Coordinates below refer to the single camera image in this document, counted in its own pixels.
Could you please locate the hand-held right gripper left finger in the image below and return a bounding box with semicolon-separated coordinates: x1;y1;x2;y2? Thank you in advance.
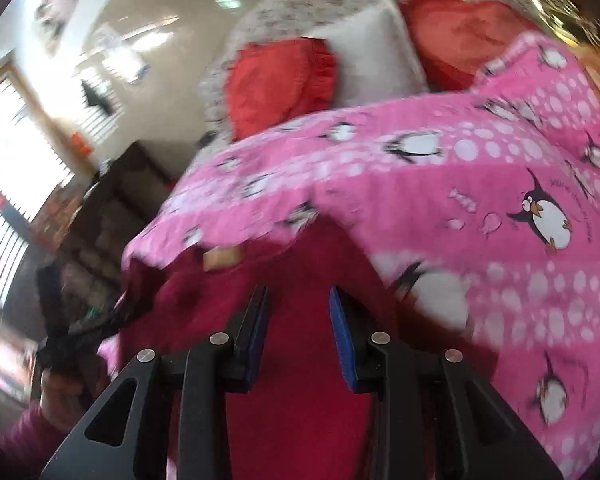
40;285;271;480

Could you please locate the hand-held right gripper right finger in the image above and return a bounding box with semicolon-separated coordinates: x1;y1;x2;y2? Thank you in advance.
328;286;563;480

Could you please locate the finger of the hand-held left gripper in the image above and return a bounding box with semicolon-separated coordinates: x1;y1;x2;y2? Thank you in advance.
67;292;148;343

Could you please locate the dark red fleece garment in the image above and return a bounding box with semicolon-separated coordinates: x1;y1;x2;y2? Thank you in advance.
97;222;486;480

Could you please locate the person's left forearm pink sleeve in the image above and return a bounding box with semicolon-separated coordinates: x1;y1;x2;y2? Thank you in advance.
0;402;83;480

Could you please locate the person's left hand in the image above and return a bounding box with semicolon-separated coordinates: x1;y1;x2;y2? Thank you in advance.
40;370;101;428

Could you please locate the dark wooden cabinet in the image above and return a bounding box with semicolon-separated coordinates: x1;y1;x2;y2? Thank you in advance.
55;142;181;321

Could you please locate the barred window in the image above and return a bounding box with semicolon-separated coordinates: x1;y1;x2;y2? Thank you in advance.
0;55;76;311

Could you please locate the pink penguin print blanket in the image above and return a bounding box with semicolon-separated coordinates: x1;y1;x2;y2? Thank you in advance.
120;30;600;480

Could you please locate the red heart-shaped ruffled pillow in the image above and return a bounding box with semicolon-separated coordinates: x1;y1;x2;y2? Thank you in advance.
397;0;541;93
225;37;341;143

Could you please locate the white square pillow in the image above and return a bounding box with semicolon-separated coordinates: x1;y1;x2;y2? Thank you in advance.
305;0;431;108

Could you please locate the floral print quilt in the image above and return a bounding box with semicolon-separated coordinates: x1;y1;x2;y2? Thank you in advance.
197;0;546;156

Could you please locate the orange beige plush blanket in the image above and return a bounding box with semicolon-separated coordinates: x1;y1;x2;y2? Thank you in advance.
575;42;600;111

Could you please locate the black wall ornament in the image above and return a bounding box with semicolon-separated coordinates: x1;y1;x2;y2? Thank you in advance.
80;77;113;113

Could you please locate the wall poster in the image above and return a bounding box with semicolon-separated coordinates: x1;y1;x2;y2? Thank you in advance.
32;0;86;56

